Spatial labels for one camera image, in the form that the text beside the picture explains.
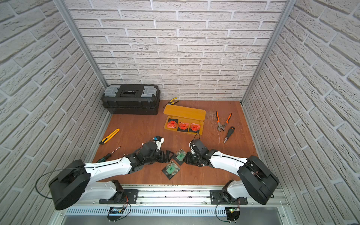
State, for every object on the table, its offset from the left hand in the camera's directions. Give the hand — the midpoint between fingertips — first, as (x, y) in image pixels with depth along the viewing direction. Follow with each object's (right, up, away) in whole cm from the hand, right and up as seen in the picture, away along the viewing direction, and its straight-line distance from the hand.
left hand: (171, 152), depth 84 cm
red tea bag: (-1, +16, +20) cm, 26 cm away
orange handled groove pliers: (+35, +14, +20) cm, 43 cm away
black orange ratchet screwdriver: (+41, +9, +14) cm, 44 cm away
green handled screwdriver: (-42, -4, +4) cm, 42 cm away
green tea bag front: (0, -11, 0) cm, 11 cm away
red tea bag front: (+7, +14, +19) cm, 24 cm away
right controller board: (+33, -28, -13) cm, 45 cm away
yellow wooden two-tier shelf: (+8, +20, +4) cm, 22 cm away
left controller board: (-28, -29, -12) cm, 42 cm away
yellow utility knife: (-45, +7, +14) cm, 48 cm away
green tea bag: (+5, -4, +5) cm, 8 cm away
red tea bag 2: (+16, +13, +17) cm, 26 cm away
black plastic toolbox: (-30, +34, +16) cm, 48 cm away
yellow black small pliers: (-3, +34, +34) cm, 48 cm away
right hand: (+9, -6, +2) cm, 11 cm away
